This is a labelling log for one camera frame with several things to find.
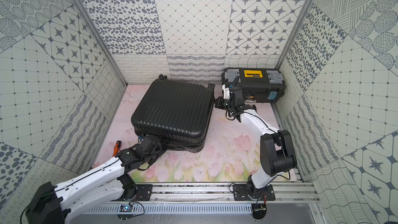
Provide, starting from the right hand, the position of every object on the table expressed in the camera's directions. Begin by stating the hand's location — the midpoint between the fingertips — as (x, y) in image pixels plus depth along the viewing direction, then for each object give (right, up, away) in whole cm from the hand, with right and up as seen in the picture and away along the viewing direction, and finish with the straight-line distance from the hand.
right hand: (215, 102), depth 89 cm
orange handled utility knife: (-57, -26, -2) cm, 63 cm away
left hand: (-25, -26, -8) cm, 37 cm away
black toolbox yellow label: (+30, +11, +9) cm, 33 cm away
